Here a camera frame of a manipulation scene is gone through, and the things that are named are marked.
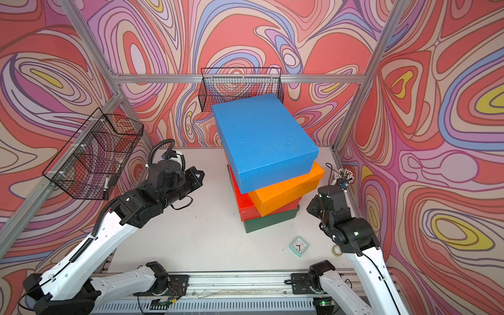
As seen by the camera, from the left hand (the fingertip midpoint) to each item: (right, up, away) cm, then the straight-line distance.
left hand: (209, 172), depth 66 cm
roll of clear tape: (+50, -34, +15) cm, 62 cm away
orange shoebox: (+26, -5, -5) cm, 27 cm away
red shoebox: (+13, -13, +3) cm, 19 cm away
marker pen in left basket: (-39, -8, +4) cm, 40 cm away
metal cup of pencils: (+55, -2, +18) cm, 58 cm away
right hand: (+38, -12, +3) cm, 40 cm away
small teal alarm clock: (+34, -31, +14) cm, 48 cm away
